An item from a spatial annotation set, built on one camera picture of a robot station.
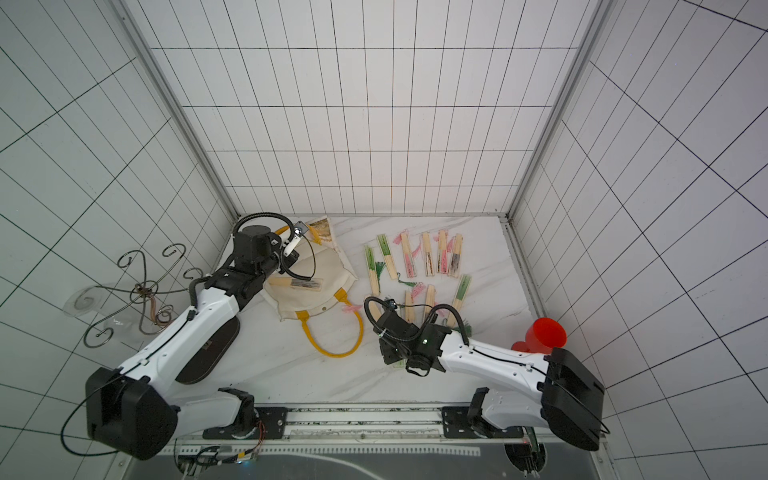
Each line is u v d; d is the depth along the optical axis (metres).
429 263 1.04
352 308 0.92
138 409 0.39
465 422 0.64
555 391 0.40
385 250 1.09
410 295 0.96
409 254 1.07
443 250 1.10
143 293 0.62
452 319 0.55
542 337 0.73
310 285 0.98
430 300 0.95
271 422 0.73
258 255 0.60
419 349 0.56
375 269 1.03
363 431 0.73
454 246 1.12
